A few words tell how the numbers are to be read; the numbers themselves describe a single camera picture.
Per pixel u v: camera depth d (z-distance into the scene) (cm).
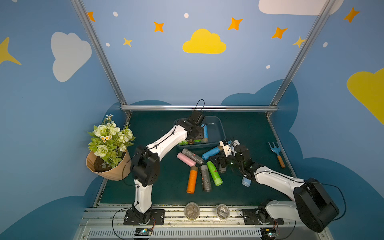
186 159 93
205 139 101
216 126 111
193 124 68
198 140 102
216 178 86
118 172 74
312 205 42
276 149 99
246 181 83
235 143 101
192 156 93
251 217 74
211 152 95
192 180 85
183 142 101
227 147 77
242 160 66
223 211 72
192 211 72
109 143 71
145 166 49
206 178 86
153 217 73
